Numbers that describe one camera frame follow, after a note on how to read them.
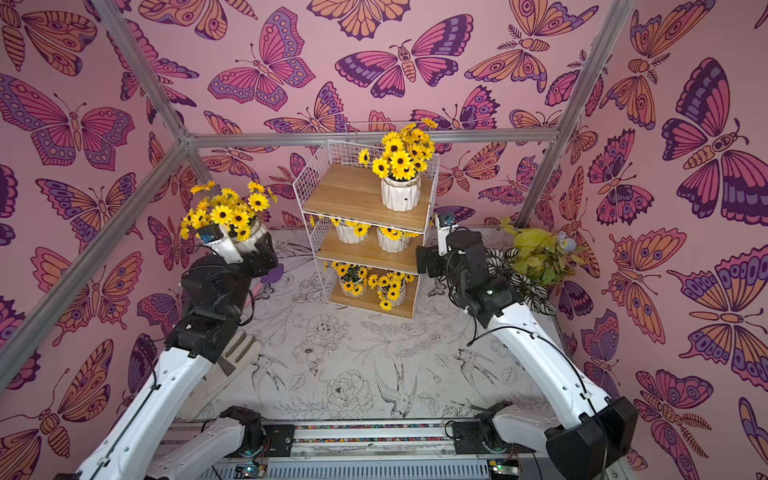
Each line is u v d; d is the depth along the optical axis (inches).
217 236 21.9
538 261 30.7
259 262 24.1
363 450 28.7
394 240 30.4
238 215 23.1
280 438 28.9
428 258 25.5
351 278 37.3
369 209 27.1
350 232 28.9
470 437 28.7
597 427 14.6
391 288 33.6
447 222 24.1
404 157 21.4
